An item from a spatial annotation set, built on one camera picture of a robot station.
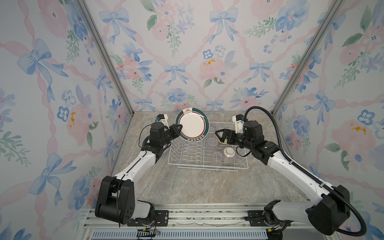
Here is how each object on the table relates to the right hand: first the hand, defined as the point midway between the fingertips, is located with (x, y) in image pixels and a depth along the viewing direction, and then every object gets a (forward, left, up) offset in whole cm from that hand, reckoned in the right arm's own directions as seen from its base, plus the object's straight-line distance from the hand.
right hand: (220, 132), depth 77 cm
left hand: (+6, +20, -1) cm, 21 cm away
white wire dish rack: (+1, +4, -24) cm, 25 cm away
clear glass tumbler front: (-5, +1, -15) cm, 16 cm away
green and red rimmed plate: (-9, +36, +4) cm, 38 cm away
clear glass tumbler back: (+14, +3, -15) cm, 20 cm away
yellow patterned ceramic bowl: (-8, -1, +4) cm, 9 cm away
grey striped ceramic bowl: (-3, -7, -17) cm, 18 cm away
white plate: (+9, +13, -3) cm, 16 cm away
